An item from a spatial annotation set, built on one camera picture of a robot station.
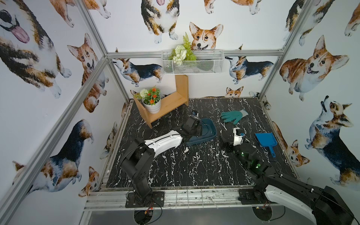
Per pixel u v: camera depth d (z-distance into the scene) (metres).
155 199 0.74
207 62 0.93
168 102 1.12
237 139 0.70
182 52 0.79
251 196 0.72
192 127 0.69
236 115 1.09
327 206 0.41
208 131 1.01
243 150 0.61
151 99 0.93
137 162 0.46
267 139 0.95
